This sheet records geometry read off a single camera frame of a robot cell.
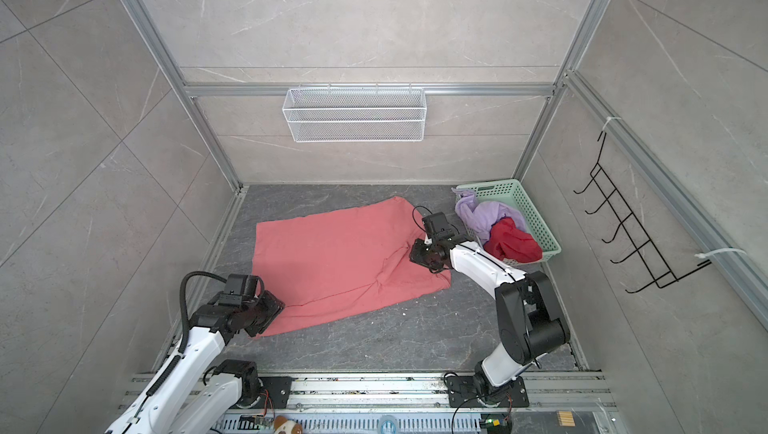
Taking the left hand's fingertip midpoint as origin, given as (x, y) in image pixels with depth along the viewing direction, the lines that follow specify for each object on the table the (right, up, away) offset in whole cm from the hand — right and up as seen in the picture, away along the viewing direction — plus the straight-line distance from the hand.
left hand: (281, 300), depth 83 cm
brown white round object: (+6, -24, -15) cm, 29 cm away
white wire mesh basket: (+16, +58, +18) cm, 63 cm away
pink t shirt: (+11, +7, +13) cm, 18 cm away
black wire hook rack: (+87, +21, -15) cm, 91 cm away
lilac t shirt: (+60, +23, +13) cm, 66 cm away
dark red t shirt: (+66, +16, +4) cm, 68 cm away
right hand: (+38, +12, +9) cm, 41 cm away
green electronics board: (+56, -26, -13) cm, 63 cm away
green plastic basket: (+78, +32, +32) cm, 90 cm away
